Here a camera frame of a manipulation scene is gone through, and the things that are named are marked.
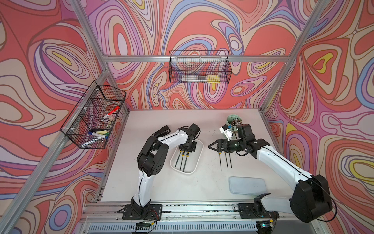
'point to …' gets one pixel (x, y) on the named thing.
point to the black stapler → (163, 131)
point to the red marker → (116, 108)
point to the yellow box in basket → (213, 79)
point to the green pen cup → (233, 120)
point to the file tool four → (187, 155)
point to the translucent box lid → (247, 185)
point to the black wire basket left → (89, 124)
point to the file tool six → (180, 151)
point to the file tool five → (183, 155)
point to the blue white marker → (98, 134)
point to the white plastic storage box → (187, 162)
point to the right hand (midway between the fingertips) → (214, 151)
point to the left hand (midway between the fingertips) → (191, 150)
